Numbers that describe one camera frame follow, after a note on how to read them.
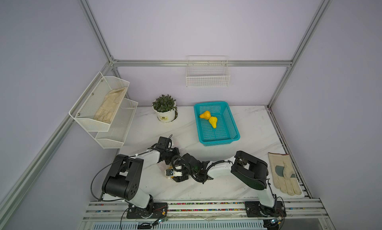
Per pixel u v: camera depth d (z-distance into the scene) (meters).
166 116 1.04
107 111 0.77
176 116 1.13
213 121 1.05
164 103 0.97
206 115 1.07
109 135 0.89
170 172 0.72
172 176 0.80
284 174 0.84
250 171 0.51
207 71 0.95
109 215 0.73
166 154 0.79
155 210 0.73
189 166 0.69
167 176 0.75
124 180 0.46
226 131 1.04
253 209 0.73
